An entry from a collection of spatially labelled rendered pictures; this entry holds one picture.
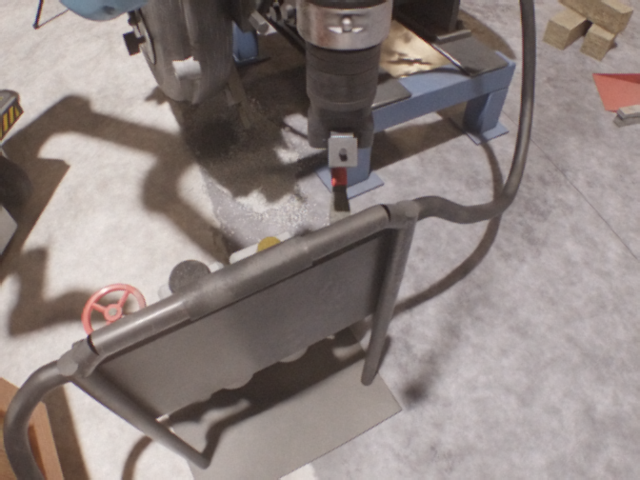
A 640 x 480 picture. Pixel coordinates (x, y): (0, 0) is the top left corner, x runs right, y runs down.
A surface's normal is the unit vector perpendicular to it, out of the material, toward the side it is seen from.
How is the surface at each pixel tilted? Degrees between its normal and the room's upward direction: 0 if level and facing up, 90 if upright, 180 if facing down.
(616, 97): 0
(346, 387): 0
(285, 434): 0
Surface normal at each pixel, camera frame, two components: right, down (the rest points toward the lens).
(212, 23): 0.47, 0.79
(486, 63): 0.00, -0.58
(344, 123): 0.00, 0.78
